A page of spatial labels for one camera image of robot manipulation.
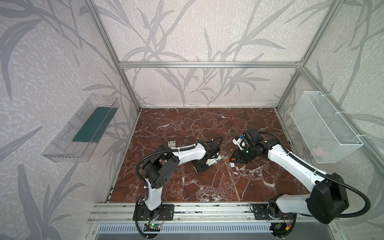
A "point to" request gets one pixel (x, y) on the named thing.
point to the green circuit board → (152, 227)
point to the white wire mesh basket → (329, 139)
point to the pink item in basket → (318, 151)
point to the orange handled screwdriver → (227, 159)
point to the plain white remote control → (212, 160)
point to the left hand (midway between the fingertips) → (199, 163)
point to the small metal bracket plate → (171, 144)
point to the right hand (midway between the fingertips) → (230, 156)
